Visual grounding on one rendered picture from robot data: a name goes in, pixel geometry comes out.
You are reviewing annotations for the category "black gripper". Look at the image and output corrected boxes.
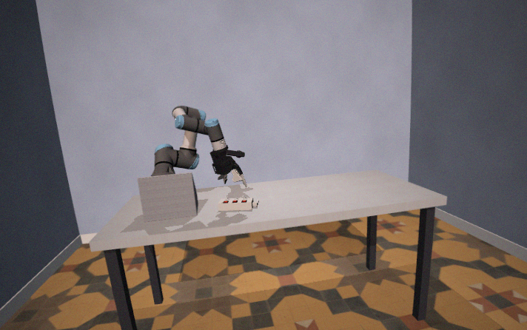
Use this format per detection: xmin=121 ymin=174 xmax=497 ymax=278
xmin=210 ymin=146 xmax=247 ymax=187

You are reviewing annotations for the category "white power strip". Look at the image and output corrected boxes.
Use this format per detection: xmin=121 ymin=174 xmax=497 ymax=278
xmin=218 ymin=198 xmax=259 ymax=211

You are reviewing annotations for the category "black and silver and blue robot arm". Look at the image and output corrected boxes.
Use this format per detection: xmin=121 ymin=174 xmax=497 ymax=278
xmin=152 ymin=106 xmax=226 ymax=176

